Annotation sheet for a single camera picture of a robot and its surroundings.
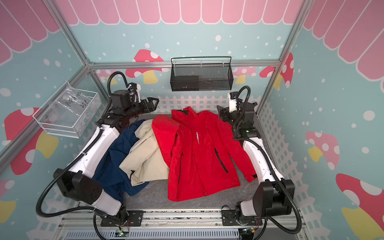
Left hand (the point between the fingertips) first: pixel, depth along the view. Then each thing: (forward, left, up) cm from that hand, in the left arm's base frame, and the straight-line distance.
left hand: (153, 103), depth 77 cm
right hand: (+1, -37, -1) cm, 37 cm away
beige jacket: (-21, +6, -26) cm, 33 cm away
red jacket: (-6, -26, -33) cm, 42 cm away
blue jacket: (-30, +21, -30) cm, 48 cm away
